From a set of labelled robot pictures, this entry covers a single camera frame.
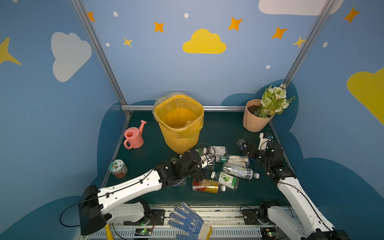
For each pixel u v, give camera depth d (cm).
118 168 82
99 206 39
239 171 85
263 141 71
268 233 71
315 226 41
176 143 84
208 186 80
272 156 59
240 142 101
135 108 118
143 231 71
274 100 93
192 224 72
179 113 100
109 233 68
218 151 96
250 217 75
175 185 81
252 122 102
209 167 91
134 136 93
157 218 74
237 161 91
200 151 100
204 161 61
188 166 52
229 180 84
